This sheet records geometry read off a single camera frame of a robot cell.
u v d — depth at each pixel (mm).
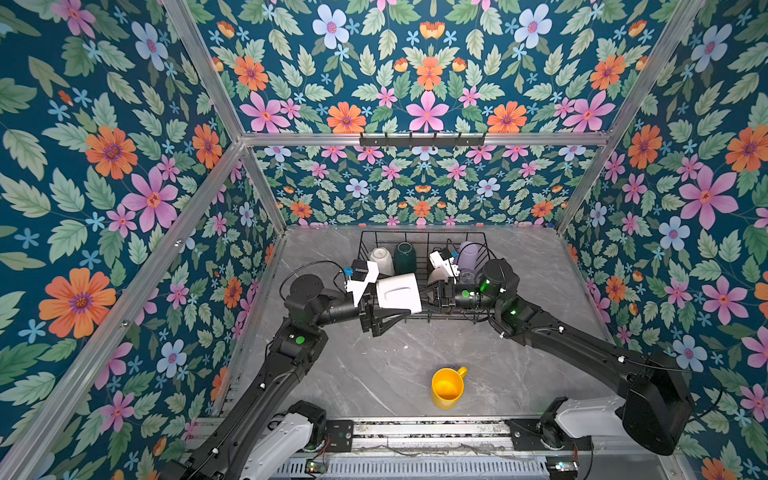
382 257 941
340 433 738
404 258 958
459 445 728
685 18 690
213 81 787
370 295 573
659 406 410
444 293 595
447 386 802
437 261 657
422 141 930
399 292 558
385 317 554
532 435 716
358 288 541
